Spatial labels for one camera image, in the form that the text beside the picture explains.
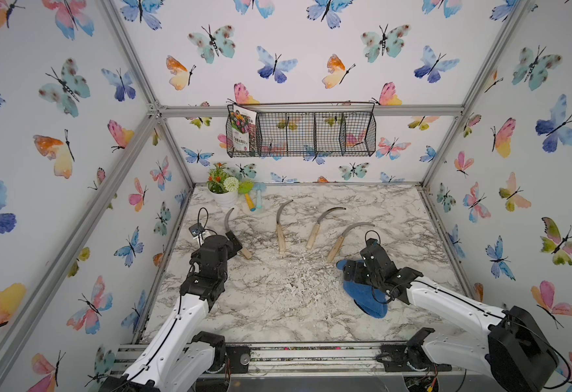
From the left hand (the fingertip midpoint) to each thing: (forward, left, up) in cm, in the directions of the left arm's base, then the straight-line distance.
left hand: (223, 236), depth 81 cm
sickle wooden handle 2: (+10, -18, -17) cm, 27 cm away
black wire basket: (+42, -27, +13) cm, 51 cm away
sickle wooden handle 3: (+10, -31, -17) cm, 37 cm away
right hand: (-7, -45, -11) cm, 47 cm away
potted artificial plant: (+27, +6, -4) cm, 28 cm away
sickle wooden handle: (+4, -4, -16) cm, 17 cm away
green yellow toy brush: (+39, -1, -17) cm, 42 cm away
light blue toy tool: (+38, -7, -17) cm, 42 cm away
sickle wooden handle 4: (+4, -40, -16) cm, 43 cm away
